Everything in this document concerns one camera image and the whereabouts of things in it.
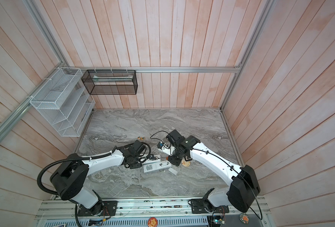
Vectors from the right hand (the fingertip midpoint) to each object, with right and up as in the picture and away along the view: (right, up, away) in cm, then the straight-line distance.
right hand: (172, 157), depth 80 cm
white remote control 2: (-12, -7, +5) cm, 15 cm away
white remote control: (-13, -3, +1) cm, 14 cm away
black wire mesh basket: (-46, +51, +25) cm, 73 cm away
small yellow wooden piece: (-22, +9, +21) cm, 31 cm away
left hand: (-23, -5, +9) cm, 25 cm away
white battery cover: (+1, -10, +6) cm, 12 cm away
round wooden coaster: (+9, -6, +8) cm, 13 cm away
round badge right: (+36, -28, -10) cm, 47 cm away
